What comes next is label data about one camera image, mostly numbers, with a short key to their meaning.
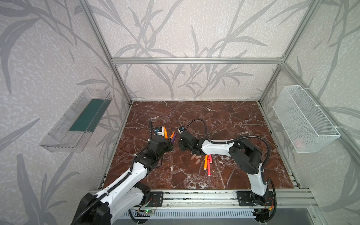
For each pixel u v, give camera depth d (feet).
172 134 3.25
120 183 1.53
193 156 2.92
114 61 3.08
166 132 2.62
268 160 1.69
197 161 2.84
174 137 3.20
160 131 2.37
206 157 2.90
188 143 2.35
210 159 2.86
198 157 2.92
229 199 2.47
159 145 2.05
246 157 1.65
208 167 2.75
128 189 1.60
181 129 2.73
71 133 2.07
